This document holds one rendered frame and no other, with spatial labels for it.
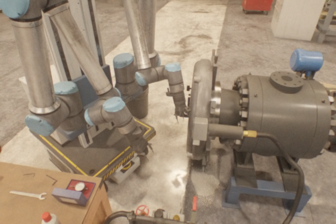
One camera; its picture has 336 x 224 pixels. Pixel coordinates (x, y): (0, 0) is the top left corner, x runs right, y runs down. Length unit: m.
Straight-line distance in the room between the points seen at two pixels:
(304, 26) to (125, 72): 4.35
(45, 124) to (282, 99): 1.37
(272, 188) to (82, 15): 1.73
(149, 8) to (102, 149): 1.11
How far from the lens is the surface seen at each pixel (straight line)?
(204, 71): 1.46
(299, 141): 1.63
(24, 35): 1.03
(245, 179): 1.79
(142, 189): 1.97
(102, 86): 1.15
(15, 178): 1.73
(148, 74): 1.34
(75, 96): 1.38
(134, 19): 1.32
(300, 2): 5.22
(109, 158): 1.79
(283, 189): 1.86
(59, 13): 1.09
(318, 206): 2.22
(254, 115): 1.49
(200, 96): 1.36
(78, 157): 1.87
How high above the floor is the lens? 1.67
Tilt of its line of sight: 36 degrees down
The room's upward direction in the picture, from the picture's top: straight up
